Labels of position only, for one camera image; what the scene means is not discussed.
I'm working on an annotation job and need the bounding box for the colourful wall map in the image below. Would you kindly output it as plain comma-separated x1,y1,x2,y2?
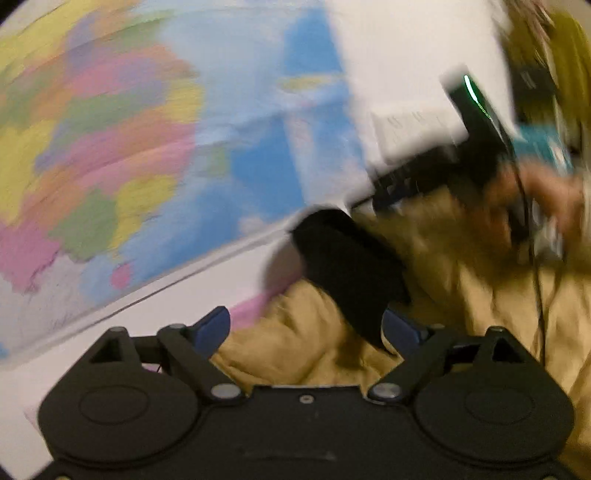
1,1,365,357

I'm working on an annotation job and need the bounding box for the white wall socket panel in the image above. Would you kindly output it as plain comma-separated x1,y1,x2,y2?
372,106,468,164

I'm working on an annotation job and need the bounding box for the person's right hand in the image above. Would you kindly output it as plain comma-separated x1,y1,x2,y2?
468,161,584,253

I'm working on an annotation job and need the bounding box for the pink bed sheet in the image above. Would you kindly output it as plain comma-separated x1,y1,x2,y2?
229,276,300,331

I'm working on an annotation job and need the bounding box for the mustard yellow puffer jacket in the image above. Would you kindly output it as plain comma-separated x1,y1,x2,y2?
209,8,591,478

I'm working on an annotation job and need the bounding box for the black cable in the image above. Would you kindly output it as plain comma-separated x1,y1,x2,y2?
505,138,548,368

